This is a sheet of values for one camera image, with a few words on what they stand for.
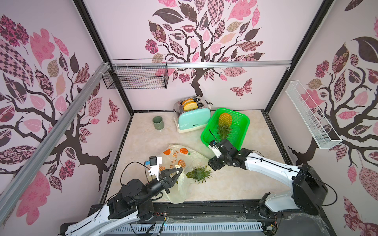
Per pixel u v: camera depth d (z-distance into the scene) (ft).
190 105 3.20
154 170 1.79
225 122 3.38
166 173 1.86
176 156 2.69
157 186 1.77
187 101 3.28
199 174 2.61
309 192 1.36
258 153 2.95
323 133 2.45
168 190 1.77
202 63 3.03
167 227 2.31
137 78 3.99
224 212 2.47
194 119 3.26
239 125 3.56
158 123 3.47
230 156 2.08
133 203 1.60
